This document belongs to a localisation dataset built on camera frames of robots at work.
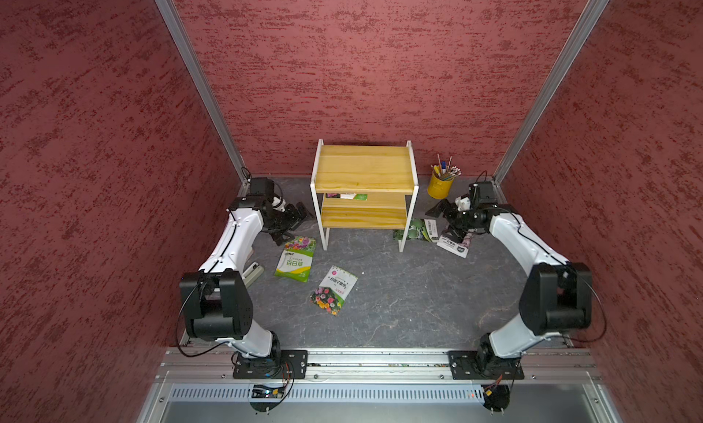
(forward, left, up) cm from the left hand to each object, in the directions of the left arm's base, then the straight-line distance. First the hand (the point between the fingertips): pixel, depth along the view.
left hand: (305, 230), depth 84 cm
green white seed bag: (-2, +5, -15) cm, 16 cm away
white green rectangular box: (-8, +19, -14) cm, 25 cm away
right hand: (+4, -42, -2) cm, 42 cm away
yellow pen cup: (+28, -50, -6) cm, 58 cm away
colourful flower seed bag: (-13, -9, -15) cm, 22 cm away
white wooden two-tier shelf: (+4, -18, +16) cm, 24 cm away
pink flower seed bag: (+3, -54, -15) cm, 56 cm away
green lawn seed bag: (+11, -41, -16) cm, 45 cm away
